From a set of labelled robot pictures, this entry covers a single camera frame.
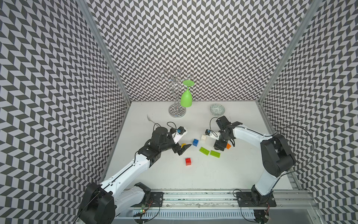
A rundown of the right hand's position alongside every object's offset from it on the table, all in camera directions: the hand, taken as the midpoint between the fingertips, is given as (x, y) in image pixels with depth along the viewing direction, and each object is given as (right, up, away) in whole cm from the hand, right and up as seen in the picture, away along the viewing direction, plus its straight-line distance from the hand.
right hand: (219, 143), depth 92 cm
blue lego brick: (-16, +1, 0) cm, 16 cm away
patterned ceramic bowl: (+3, +23, +20) cm, 30 cm away
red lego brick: (-21, -9, -9) cm, 25 cm away
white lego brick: (-10, +4, +1) cm, 11 cm away
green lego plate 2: (-4, -6, -3) cm, 8 cm away
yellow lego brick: (-24, +5, -24) cm, 34 cm away
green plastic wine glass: (-22, +30, -3) cm, 38 cm away
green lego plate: (-10, -5, -2) cm, 12 cm away
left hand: (-23, +6, -14) cm, 28 cm away
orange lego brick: (+6, -2, -1) cm, 6 cm away
